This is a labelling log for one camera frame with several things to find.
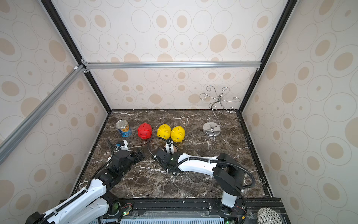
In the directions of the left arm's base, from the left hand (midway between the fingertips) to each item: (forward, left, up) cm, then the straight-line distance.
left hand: (144, 149), depth 81 cm
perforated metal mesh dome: (-31, -66, -11) cm, 73 cm away
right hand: (0, -16, -7) cm, 17 cm away
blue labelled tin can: (+20, +19, -4) cm, 28 cm away
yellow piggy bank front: (+14, -19, -4) cm, 24 cm away
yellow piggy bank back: (+17, -10, -4) cm, 20 cm away
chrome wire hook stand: (+24, -46, -11) cm, 53 cm away
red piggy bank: (+16, +4, -4) cm, 17 cm away
